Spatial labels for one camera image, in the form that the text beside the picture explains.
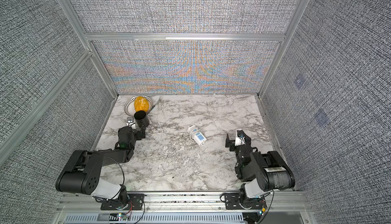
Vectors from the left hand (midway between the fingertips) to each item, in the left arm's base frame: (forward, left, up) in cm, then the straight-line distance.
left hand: (136, 125), depth 93 cm
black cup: (+4, -2, 0) cm, 5 cm away
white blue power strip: (-7, -38, -4) cm, 38 cm away
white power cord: (-4, -34, -2) cm, 34 cm away
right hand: (-7, -60, +2) cm, 61 cm away
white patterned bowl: (+20, +11, -6) cm, 24 cm away
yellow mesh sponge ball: (+19, +1, -2) cm, 19 cm away
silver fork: (+27, -10, -8) cm, 30 cm away
